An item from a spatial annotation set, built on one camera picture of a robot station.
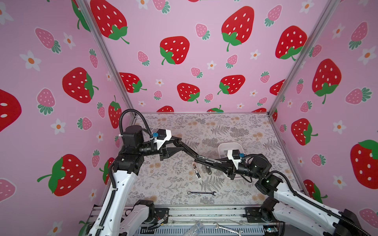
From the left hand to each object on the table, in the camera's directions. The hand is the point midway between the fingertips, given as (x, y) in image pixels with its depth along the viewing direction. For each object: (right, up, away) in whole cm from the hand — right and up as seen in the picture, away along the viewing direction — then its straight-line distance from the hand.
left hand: (180, 142), depth 62 cm
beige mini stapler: (+15, -20, +26) cm, 37 cm away
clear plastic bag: (+7, -43, +7) cm, 44 cm away
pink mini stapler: (+7, -21, +26) cm, 34 cm away
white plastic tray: (+26, -7, +35) cm, 44 cm away
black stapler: (+20, -10, +4) cm, 23 cm away
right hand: (+15, -9, +4) cm, 18 cm away
